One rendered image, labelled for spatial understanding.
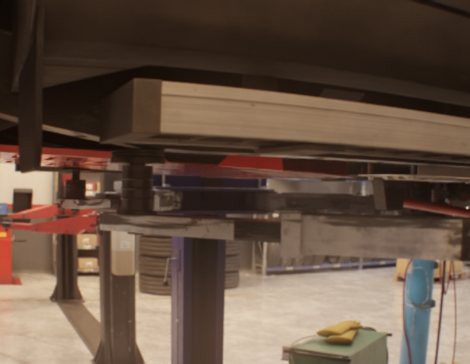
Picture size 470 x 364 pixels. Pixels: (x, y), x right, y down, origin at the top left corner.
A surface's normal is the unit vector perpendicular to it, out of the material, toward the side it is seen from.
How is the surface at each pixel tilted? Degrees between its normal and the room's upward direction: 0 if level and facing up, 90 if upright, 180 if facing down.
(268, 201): 90
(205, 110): 89
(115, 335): 90
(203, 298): 90
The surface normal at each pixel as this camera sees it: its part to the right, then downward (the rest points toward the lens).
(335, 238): -0.48, -0.01
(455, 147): 0.39, -0.01
